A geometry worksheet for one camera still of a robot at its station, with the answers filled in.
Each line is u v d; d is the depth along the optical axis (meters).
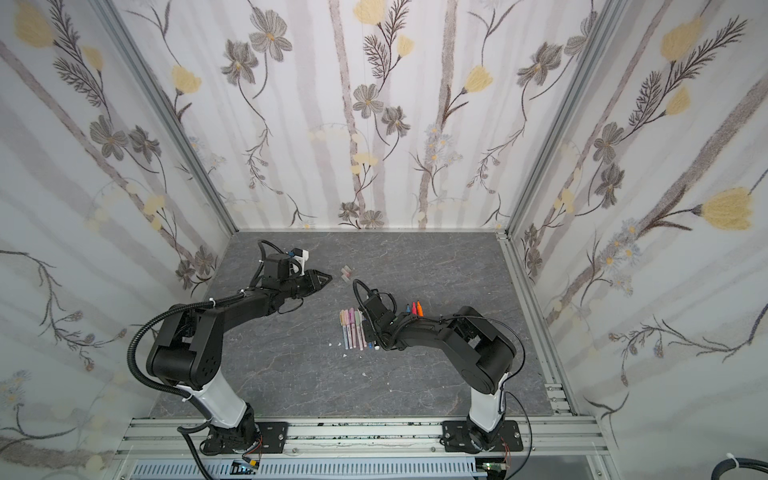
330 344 0.91
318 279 0.86
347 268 1.08
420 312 0.98
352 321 0.95
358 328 0.93
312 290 0.84
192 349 0.48
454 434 0.74
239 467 0.73
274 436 0.74
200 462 0.69
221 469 0.70
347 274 1.07
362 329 0.91
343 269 1.08
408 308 0.98
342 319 0.95
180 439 0.69
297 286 0.82
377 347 0.89
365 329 0.90
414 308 0.98
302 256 0.88
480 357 0.48
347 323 0.93
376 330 0.72
